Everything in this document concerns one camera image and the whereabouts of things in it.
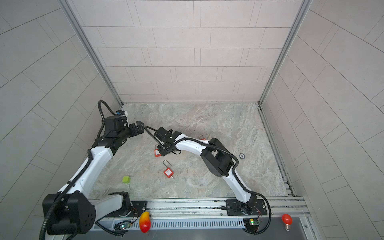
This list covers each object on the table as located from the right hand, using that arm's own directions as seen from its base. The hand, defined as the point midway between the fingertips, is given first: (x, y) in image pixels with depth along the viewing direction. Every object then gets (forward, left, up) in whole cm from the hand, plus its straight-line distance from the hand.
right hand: (162, 152), depth 89 cm
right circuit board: (-38, -45, -4) cm, 59 cm away
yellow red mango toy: (-35, +3, +1) cm, 35 cm away
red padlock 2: (-13, -5, 0) cm, 14 cm away
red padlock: (0, +3, +1) cm, 3 cm away
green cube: (-15, +17, +1) cm, 23 cm away
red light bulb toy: (-38, -61, -2) cm, 71 cm away
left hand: (+9, +9, +18) cm, 22 cm away
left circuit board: (-35, +13, +2) cm, 37 cm away
